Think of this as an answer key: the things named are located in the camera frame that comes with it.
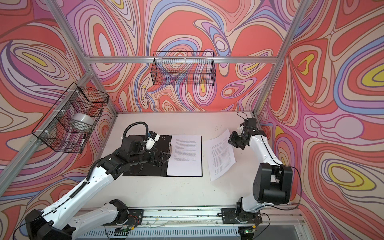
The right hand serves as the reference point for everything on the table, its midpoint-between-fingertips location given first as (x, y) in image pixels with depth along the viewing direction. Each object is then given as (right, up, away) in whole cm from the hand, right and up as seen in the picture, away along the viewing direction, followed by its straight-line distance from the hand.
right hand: (229, 143), depth 87 cm
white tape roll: (-75, +12, -17) cm, 77 cm away
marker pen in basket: (-76, +3, -14) cm, 78 cm away
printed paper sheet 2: (-5, -7, +4) cm, 10 cm away
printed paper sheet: (-27, -11, +6) cm, 30 cm away
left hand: (-36, -3, -13) cm, 38 cm away
